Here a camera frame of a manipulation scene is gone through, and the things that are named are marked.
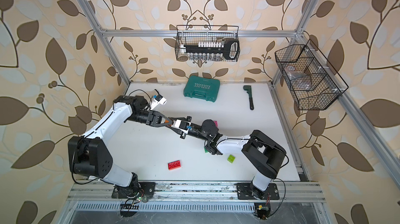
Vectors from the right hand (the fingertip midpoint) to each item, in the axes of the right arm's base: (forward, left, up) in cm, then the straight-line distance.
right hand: (169, 119), depth 71 cm
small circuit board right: (-34, -42, -29) cm, 61 cm away
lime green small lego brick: (-11, -30, -25) cm, 40 cm away
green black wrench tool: (+40, -50, -24) cm, 68 cm away
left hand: (-2, 0, +1) cm, 3 cm away
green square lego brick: (-6, -17, -25) cm, 31 cm away
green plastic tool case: (+39, -15, -21) cm, 46 cm away
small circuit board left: (-30, +20, -27) cm, 46 cm away
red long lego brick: (-13, +1, -25) cm, 28 cm away
